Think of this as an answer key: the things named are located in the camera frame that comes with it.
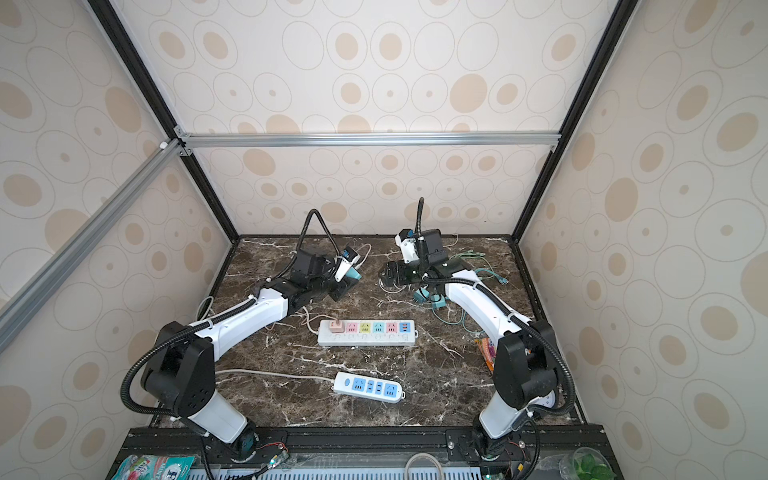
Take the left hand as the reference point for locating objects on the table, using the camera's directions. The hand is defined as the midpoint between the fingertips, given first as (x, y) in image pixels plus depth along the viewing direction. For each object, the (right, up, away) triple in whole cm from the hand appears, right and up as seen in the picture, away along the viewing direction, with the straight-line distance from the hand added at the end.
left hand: (358, 270), depth 86 cm
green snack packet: (-48, -45, -17) cm, 68 cm away
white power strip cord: (-24, -30, 0) cm, 38 cm away
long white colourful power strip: (+3, -19, +5) cm, 20 cm away
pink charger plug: (-7, -17, +2) cm, 18 cm away
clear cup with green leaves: (+54, -43, -18) cm, 71 cm away
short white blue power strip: (+3, -32, -5) cm, 32 cm away
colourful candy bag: (+38, -24, +2) cm, 45 cm away
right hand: (+10, 0, 0) cm, 10 cm away
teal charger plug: (+25, -10, +12) cm, 29 cm away
